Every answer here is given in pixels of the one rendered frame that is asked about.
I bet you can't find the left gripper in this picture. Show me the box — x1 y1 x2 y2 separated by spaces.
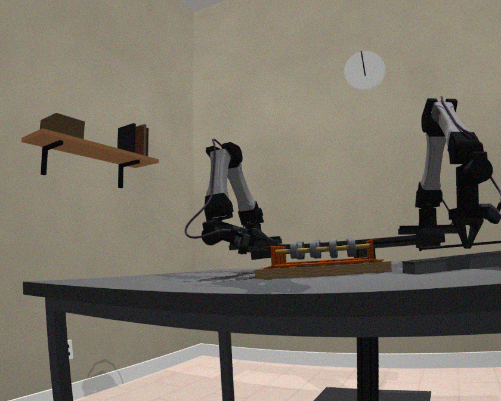
449 185 500 249

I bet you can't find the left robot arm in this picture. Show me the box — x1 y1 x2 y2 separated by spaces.
400 98 493 229

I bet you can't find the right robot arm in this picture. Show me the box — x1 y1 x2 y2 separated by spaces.
202 142 264 245

